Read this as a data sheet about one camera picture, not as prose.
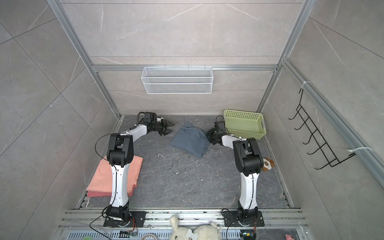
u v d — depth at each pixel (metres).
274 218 0.76
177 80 1.01
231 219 0.73
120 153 0.62
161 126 0.95
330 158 0.60
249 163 0.55
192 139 0.99
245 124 1.14
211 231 0.62
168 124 0.96
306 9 0.69
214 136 0.86
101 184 0.80
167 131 0.98
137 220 0.73
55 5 0.67
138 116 0.88
